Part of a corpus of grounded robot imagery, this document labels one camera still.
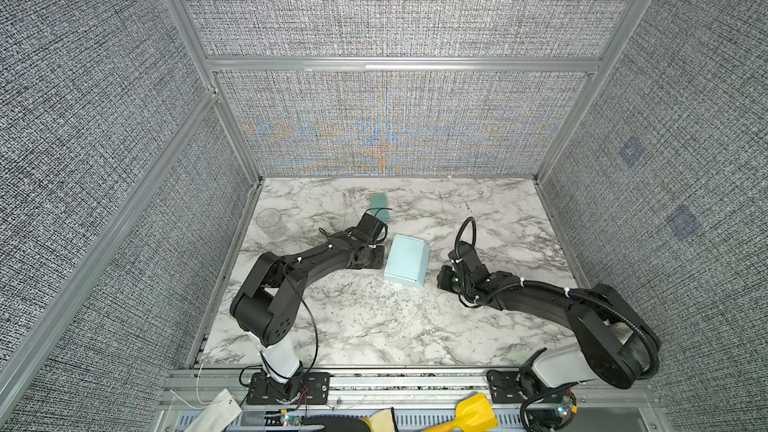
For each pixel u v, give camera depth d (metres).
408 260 0.94
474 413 0.70
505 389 0.73
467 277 0.70
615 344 0.44
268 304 0.47
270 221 1.02
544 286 0.54
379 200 1.13
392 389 0.75
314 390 0.73
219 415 0.69
